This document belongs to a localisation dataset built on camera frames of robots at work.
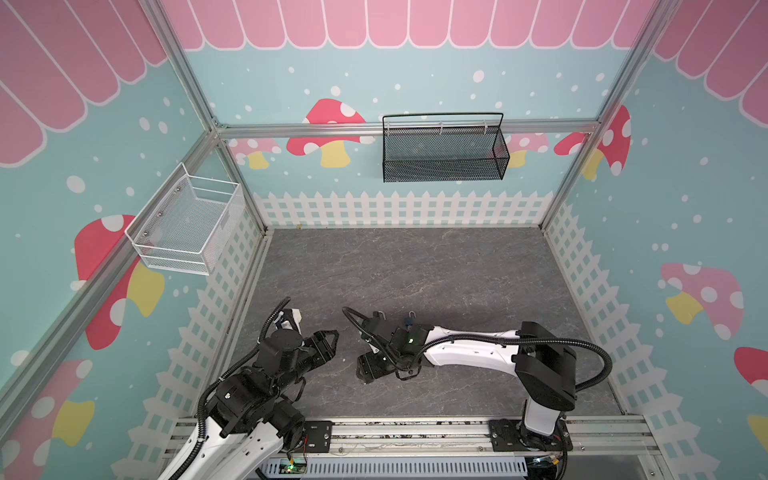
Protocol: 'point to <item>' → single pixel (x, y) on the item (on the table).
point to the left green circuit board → (293, 468)
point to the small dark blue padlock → (409, 320)
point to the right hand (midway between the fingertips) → (364, 371)
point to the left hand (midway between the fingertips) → (331, 344)
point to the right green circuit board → (548, 462)
